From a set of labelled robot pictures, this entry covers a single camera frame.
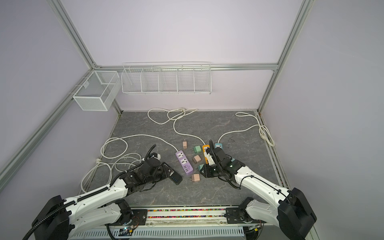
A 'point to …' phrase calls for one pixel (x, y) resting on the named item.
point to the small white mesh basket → (99, 92)
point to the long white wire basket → (166, 78)
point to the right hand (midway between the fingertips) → (203, 172)
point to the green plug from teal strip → (200, 166)
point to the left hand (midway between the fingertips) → (171, 172)
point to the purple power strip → (184, 161)
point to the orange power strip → (206, 159)
